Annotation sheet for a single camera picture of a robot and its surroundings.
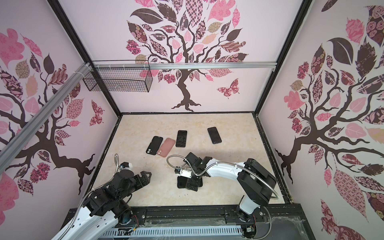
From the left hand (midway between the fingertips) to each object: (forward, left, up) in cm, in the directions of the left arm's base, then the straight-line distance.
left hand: (145, 180), depth 77 cm
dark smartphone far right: (+36, -41, -9) cm, 55 cm away
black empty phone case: (+27, +2, -9) cm, 29 cm away
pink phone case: (+26, -6, -10) cm, 28 cm away
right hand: (+4, -23, -7) cm, 25 cm away
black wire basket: (+59, +22, +25) cm, 68 cm away
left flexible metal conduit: (-4, +4, +23) cm, 24 cm away
